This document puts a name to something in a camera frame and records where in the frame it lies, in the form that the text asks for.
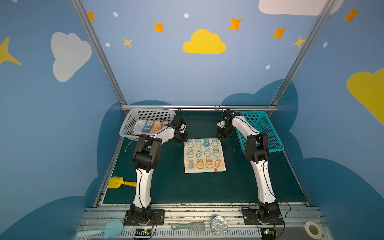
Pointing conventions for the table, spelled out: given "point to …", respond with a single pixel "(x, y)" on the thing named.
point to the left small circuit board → (143, 232)
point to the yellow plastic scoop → (115, 182)
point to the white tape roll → (312, 230)
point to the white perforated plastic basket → (126, 129)
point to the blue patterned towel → (204, 155)
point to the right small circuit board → (268, 233)
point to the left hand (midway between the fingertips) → (185, 138)
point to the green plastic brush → (194, 226)
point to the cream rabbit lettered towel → (148, 126)
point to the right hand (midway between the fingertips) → (219, 136)
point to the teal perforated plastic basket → (261, 121)
